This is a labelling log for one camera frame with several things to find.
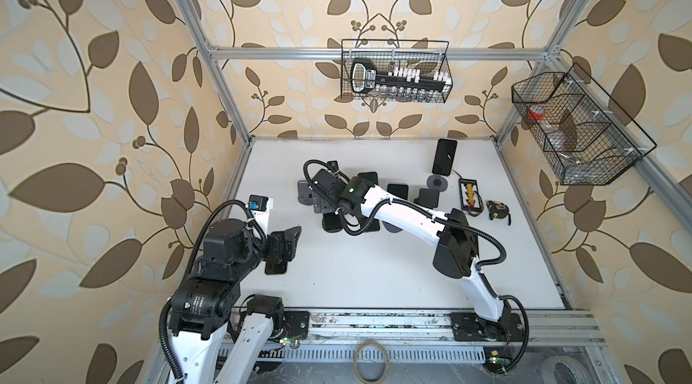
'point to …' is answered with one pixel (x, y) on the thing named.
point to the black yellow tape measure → (498, 210)
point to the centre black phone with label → (371, 176)
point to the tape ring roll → (387, 361)
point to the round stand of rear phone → (437, 182)
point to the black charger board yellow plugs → (470, 198)
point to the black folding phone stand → (428, 198)
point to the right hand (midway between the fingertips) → (330, 200)
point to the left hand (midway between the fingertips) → (284, 225)
